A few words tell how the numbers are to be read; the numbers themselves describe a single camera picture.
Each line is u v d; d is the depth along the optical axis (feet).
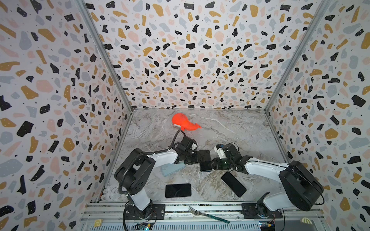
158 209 2.46
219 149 2.68
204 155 2.73
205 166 2.87
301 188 1.44
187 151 2.55
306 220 2.34
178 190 3.50
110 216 2.38
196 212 2.41
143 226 2.30
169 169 2.95
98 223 2.29
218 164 2.55
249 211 2.40
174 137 2.32
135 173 1.51
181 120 3.50
